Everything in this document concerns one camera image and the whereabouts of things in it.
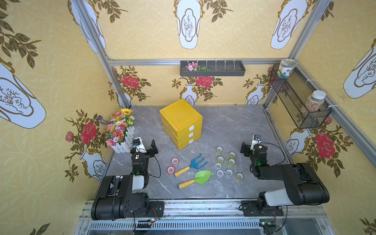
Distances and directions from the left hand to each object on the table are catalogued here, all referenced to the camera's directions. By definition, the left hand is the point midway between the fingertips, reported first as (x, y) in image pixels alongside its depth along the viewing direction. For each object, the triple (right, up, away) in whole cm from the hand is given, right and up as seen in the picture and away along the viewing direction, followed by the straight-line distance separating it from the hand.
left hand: (140, 142), depth 88 cm
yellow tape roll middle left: (+49, -11, +3) cm, 50 cm away
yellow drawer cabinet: (+26, +11, -6) cm, 29 cm away
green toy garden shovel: (+37, -20, -3) cm, 42 cm away
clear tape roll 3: (+53, -17, -2) cm, 56 cm away
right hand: (+71, -1, +5) cm, 71 cm away
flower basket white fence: (-11, +7, -2) cm, 14 cm away
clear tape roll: (+47, -14, +1) cm, 49 cm away
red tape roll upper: (+21, -12, +2) cm, 24 cm away
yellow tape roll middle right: (+56, -12, +2) cm, 57 cm away
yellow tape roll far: (+49, -6, +7) cm, 50 cm away
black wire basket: (+93, +30, +2) cm, 98 cm away
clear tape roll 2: (+48, -18, -2) cm, 51 cm away
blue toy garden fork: (+32, -14, +2) cm, 35 cm away
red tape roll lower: (+18, -17, 0) cm, 25 cm away
